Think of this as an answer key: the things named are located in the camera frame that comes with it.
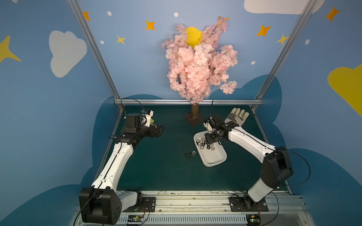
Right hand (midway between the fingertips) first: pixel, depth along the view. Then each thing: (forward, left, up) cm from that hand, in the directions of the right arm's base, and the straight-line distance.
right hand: (210, 137), depth 89 cm
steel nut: (+3, +7, -11) cm, 13 cm away
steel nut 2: (-2, -3, -11) cm, 11 cm away
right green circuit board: (-41, -22, -14) cm, 49 cm away
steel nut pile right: (-6, +10, -10) cm, 15 cm away
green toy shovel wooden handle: (+19, +44, -11) cm, 49 cm away
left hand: (-1, +33, +12) cm, 35 cm away
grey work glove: (+30, -26, -11) cm, 41 cm away
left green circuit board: (-45, +40, -12) cm, 61 cm away
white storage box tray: (-8, -1, -12) cm, 15 cm away
